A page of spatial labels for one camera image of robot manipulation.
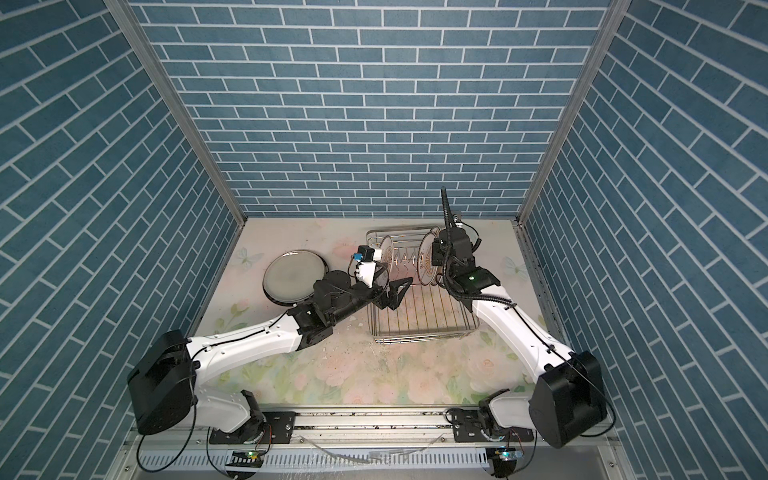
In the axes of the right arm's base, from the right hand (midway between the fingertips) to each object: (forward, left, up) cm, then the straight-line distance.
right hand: (445, 235), depth 82 cm
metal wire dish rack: (-11, +3, -25) cm, 27 cm away
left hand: (-14, +11, 0) cm, 18 cm away
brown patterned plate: (0, +4, -18) cm, 19 cm away
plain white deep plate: (-3, +50, -21) cm, 54 cm away
